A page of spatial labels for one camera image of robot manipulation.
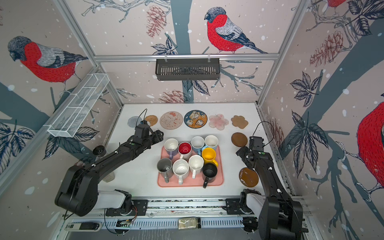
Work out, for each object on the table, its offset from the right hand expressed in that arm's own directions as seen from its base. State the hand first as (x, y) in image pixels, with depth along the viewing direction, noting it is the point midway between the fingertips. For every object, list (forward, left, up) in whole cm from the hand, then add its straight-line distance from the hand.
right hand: (241, 153), depth 87 cm
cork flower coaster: (+29, -4, -6) cm, 30 cm away
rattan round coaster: (+28, +62, -4) cm, 68 cm away
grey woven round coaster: (+26, +76, -4) cm, 80 cm away
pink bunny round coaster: (+28, +48, -5) cm, 55 cm away
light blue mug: (+7, +27, -1) cm, 27 cm away
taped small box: (-35, +29, -1) cm, 45 cm away
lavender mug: (+4, +43, -2) cm, 44 cm away
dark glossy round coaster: (-11, -4, -8) cm, 14 cm away
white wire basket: (+11, +90, +26) cm, 94 cm away
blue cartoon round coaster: (+29, +29, -5) cm, 42 cm away
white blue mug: (+7, +18, 0) cm, 19 cm away
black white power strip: (-38, +76, -1) cm, 85 cm away
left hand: (+9, +48, +7) cm, 50 cm away
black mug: (-11, +19, -4) cm, 22 cm away
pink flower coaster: (+28, +12, -6) cm, 31 cm away
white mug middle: (-7, +27, -3) cm, 28 cm away
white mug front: (-9, +36, -5) cm, 38 cm away
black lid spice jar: (-4, +82, +6) cm, 82 cm away
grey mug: (-9, +45, -2) cm, 46 cm away
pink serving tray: (-15, +31, -5) cm, 35 cm away
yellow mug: (-1, +20, -2) cm, 20 cm away
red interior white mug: (+3, +35, -4) cm, 35 cm away
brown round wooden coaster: (+12, -1, -5) cm, 13 cm away
